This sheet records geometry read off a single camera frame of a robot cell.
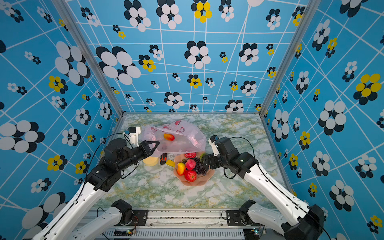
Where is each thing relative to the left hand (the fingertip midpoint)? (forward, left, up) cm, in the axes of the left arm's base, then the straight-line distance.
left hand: (160, 142), depth 67 cm
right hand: (-1, -23, -13) cm, 27 cm away
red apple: (-6, -13, -23) cm, 28 cm away
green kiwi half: (+7, -20, -26) cm, 33 cm away
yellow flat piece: (+4, 0, -31) cm, 31 cm away
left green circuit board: (-31, +19, -33) cm, 49 cm away
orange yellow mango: (+21, +2, -25) cm, 33 cm away
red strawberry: (+6, -13, -23) cm, 27 cm away
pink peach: (-2, -13, -19) cm, 23 cm away
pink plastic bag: (+4, -12, -3) cm, 13 cm away
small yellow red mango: (-3, -8, -21) cm, 22 cm away
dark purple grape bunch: (-2, -18, -25) cm, 31 cm away
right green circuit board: (-32, -43, -31) cm, 61 cm away
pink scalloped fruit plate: (-6, -19, -28) cm, 35 cm away
